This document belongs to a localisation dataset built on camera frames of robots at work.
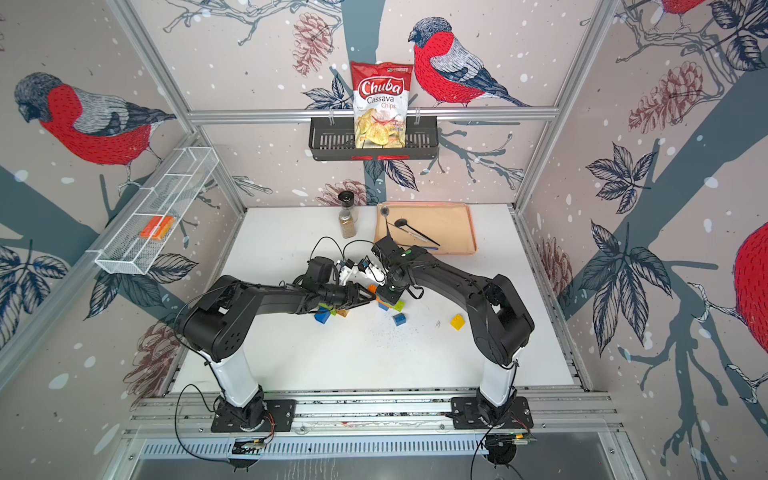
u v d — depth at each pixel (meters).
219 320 0.50
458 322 0.89
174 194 0.84
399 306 0.88
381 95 0.85
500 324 0.48
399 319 0.88
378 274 0.79
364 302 0.90
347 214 1.07
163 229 0.72
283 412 0.73
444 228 1.15
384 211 1.18
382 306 0.92
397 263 0.66
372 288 0.91
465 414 0.73
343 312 0.90
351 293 0.81
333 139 0.95
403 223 1.15
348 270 0.89
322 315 0.88
